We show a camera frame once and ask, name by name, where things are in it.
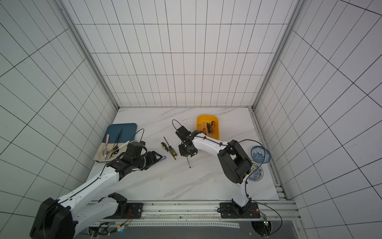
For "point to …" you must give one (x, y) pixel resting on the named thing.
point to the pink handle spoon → (106, 151)
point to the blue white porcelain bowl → (260, 154)
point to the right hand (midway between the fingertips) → (180, 153)
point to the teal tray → (128, 134)
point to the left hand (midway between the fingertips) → (157, 161)
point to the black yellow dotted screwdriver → (172, 151)
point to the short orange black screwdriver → (204, 129)
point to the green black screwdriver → (187, 159)
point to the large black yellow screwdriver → (163, 145)
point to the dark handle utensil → (116, 147)
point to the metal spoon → (109, 155)
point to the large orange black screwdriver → (213, 127)
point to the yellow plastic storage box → (202, 121)
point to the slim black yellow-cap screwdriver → (209, 128)
